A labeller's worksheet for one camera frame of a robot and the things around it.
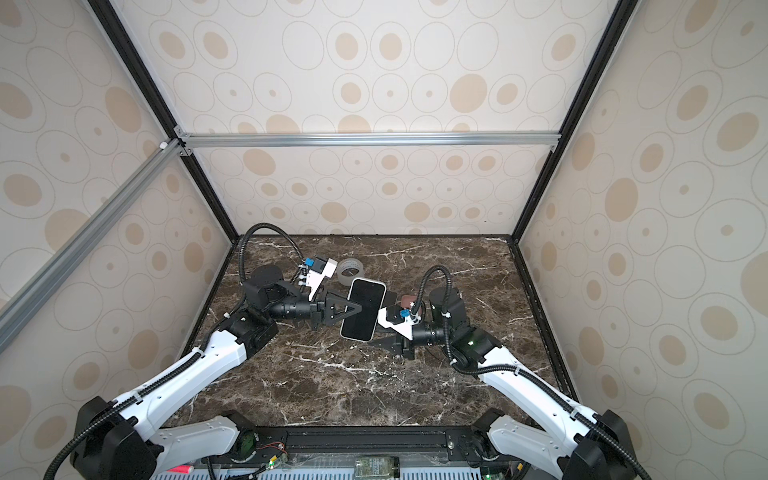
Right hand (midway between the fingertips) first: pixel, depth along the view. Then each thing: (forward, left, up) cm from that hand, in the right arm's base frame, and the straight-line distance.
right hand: (374, 334), depth 68 cm
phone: (+4, +1, +11) cm, 12 cm away
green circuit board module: (-23, 0, -19) cm, 30 cm away
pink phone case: (+24, -9, -22) cm, 34 cm away
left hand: (+1, +2, +9) cm, 9 cm away
